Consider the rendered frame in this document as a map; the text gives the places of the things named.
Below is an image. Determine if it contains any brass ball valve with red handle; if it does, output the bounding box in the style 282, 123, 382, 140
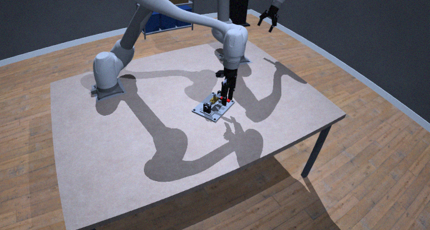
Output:
200, 90, 222, 116

